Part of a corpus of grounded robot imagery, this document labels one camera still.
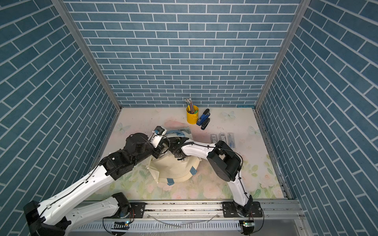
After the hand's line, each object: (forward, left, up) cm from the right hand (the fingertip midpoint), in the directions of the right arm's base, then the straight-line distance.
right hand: (183, 152), depth 94 cm
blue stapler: (+32, -13, +3) cm, 34 cm away
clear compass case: (+14, -26, 0) cm, 30 cm away
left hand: (-7, +4, +24) cm, 26 cm away
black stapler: (+22, -13, +2) cm, 25 cm away
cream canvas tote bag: (-13, +7, +2) cm, 15 cm away
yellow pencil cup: (+26, -4, +5) cm, 26 cm away
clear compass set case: (+13, -20, 0) cm, 24 cm away
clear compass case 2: (+11, -32, -2) cm, 34 cm away
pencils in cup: (+31, -1, +13) cm, 34 cm away
